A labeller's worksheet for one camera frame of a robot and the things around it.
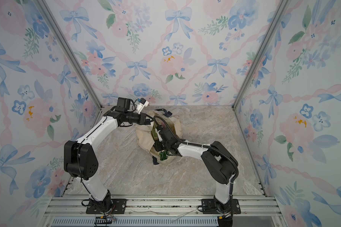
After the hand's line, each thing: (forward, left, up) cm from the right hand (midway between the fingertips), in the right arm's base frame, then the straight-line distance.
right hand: (156, 142), depth 91 cm
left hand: (+7, 0, +15) cm, 17 cm away
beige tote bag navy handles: (+7, +9, -2) cm, 11 cm away
